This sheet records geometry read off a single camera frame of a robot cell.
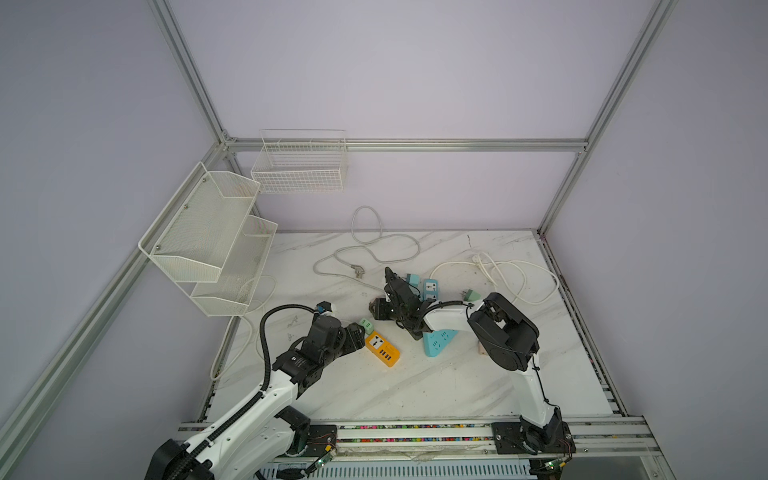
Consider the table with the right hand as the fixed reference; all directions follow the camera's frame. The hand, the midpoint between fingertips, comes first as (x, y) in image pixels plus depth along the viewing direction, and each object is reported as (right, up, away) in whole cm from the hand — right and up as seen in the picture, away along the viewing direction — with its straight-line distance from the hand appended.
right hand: (370, 307), depth 96 cm
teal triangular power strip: (+20, -9, -9) cm, 24 cm away
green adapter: (0, -4, -10) cm, 11 cm away
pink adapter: (+25, -2, -39) cm, 46 cm away
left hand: (-3, -5, -14) cm, 15 cm away
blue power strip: (+21, +6, +5) cm, 22 cm away
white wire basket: (-22, +48, -1) cm, 53 cm away
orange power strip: (+5, -11, -10) cm, 16 cm away
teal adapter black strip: (+15, +9, +8) cm, 19 cm away
